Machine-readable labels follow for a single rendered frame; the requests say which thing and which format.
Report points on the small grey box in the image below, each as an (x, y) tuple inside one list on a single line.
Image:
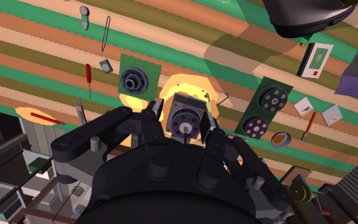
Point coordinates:
[(105, 66)]

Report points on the red pencil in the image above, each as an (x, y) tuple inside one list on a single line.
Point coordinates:
[(46, 119)]

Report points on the dark green tray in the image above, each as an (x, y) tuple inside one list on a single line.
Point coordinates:
[(278, 82)]

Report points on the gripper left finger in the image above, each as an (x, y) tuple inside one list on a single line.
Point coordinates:
[(85, 133)]

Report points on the grey metal scale tool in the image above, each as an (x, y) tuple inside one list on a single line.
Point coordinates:
[(81, 113)]

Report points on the green square mat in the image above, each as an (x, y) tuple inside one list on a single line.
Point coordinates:
[(149, 73)]

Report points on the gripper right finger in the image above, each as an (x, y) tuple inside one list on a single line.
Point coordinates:
[(228, 149)]

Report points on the dark shelf unit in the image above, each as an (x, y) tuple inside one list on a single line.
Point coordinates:
[(8, 174)]

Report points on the grey reel body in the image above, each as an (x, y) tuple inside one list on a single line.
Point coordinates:
[(186, 101)]

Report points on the grey drag knob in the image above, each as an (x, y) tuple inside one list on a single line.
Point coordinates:
[(185, 126)]

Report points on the small white box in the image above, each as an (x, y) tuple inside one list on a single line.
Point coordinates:
[(303, 106)]

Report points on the grey bowl with orange inside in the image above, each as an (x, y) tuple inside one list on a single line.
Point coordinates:
[(281, 139)]

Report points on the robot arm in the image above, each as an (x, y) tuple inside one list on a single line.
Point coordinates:
[(306, 15)]

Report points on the dark spool with orange dots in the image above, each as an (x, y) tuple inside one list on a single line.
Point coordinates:
[(255, 126)]

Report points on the green and white book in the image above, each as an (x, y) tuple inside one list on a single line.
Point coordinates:
[(317, 59)]

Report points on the dark blue empty spool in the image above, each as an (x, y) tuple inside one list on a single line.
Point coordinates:
[(133, 80)]

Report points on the black rod tool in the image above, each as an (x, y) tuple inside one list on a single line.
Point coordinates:
[(340, 202)]

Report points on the black hex key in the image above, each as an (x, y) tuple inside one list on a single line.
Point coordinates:
[(227, 97)]

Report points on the small grey packet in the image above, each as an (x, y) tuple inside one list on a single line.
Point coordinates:
[(331, 115)]

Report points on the grey clipper tool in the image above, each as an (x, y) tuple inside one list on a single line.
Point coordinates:
[(84, 14)]

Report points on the dark purple spool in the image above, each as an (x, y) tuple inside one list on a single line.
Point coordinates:
[(176, 119)]

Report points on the brown board with olive spool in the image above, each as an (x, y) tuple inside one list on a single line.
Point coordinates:
[(299, 189)]

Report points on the pink small box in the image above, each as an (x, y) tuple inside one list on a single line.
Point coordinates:
[(236, 137)]

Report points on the dark spool with yellow dots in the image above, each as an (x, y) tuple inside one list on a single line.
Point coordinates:
[(273, 100)]

